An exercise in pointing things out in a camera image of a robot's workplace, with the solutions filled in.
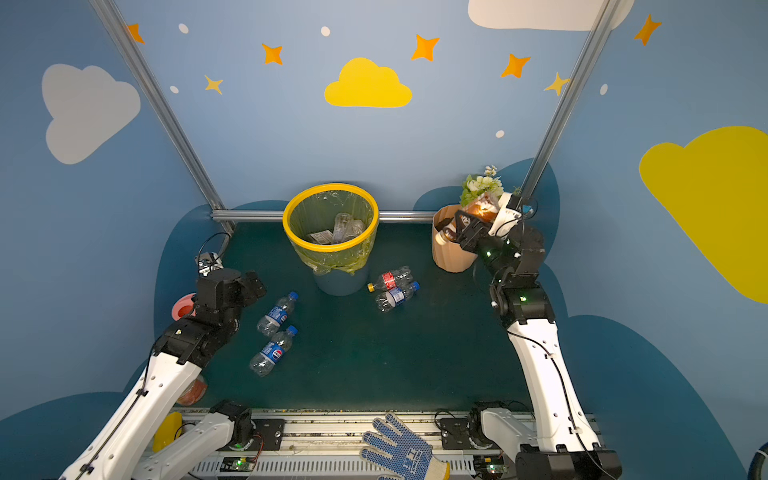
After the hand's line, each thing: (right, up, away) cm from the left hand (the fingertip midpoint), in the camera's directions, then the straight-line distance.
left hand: (243, 278), depth 73 cm
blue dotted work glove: (+42, -43, -2) cm, 61 cm away
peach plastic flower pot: (+57, +5, +25) cm, 63 cm away
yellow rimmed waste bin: (+17, +15, +25) cm, 34 cm away
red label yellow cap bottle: (+38, -2, +27) cm, 46 cm away
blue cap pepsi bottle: (+2, -12, +18) cm, 22 cm away
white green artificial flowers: (+65, +28, +20) cm, 74 cm away
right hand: (+54, +15, -6) cm, 56 cm away
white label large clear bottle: (+15, +12, +24) cm, 30 cm away
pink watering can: (-23, -9, +12) cm, 28 cm away
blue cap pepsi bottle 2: (+4, -20, +13) cm, 25 cm away
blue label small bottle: (+36, -9, +25) cm, 45 cm away
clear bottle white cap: (+23, +15, +22) cm, 35 cm away
